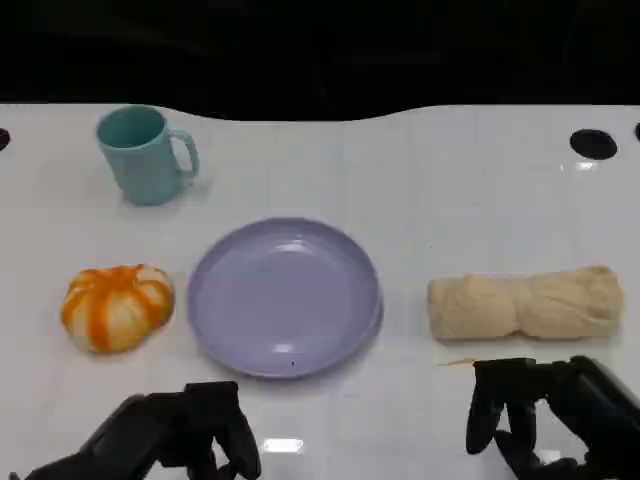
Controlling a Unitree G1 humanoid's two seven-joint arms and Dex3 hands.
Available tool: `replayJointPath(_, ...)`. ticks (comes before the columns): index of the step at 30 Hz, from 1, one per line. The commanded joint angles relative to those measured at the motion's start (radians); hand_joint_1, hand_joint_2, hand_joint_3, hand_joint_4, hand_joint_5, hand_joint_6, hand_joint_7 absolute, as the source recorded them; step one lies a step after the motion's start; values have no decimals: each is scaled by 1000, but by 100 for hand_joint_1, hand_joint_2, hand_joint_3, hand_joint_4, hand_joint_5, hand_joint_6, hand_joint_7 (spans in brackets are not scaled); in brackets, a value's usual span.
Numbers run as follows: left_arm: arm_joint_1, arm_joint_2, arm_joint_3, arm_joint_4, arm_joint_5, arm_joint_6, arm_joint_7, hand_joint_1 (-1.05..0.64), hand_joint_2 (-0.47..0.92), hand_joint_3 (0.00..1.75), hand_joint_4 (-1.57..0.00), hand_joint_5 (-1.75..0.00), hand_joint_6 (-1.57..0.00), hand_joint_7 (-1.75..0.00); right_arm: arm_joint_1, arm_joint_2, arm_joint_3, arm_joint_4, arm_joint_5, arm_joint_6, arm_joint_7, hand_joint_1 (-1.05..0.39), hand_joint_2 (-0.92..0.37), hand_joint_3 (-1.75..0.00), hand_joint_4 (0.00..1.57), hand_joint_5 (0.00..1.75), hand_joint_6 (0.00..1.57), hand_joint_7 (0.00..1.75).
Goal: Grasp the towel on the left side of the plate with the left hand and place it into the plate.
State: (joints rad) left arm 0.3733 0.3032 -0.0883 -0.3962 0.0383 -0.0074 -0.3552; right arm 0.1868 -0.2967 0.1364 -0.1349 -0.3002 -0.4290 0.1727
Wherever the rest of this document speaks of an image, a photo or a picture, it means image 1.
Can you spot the orange and white toy bread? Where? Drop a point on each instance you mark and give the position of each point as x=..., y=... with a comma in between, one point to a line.
x=117, y=307

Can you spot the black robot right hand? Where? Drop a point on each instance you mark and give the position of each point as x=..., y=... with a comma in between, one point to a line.
x=595, y=395

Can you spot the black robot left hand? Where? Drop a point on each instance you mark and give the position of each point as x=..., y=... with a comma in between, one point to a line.
x=165, y=425

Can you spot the lilac plate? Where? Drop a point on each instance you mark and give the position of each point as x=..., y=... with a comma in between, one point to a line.
x=285, y=300

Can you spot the pale green mug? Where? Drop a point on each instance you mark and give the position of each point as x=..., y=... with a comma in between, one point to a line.
x=145, y=165

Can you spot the beige towel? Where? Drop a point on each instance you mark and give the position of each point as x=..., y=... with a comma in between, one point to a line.
x=525, y=305

